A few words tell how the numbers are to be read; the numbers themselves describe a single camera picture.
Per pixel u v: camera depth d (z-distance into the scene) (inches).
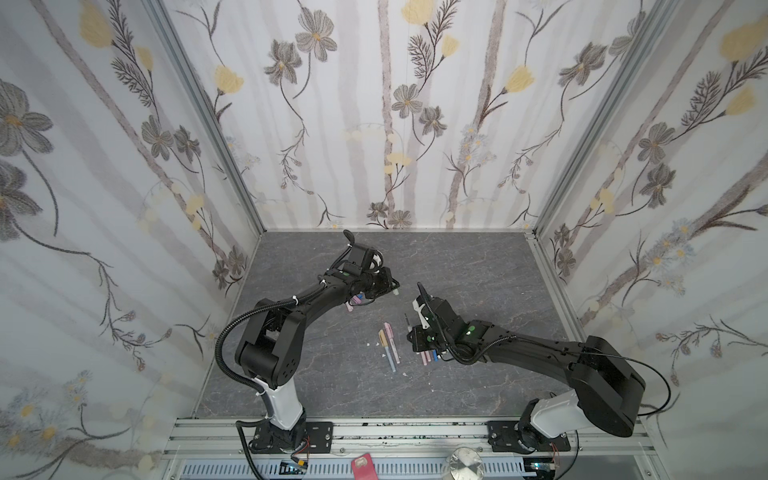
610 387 16.9
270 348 18.7
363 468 27.5
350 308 38.6
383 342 35.6
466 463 22.8
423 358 34.4
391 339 35.7
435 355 34.7
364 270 29.5
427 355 34.6
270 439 27.2
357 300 30.6
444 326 25.4
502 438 28.9
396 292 34.7
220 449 30.1
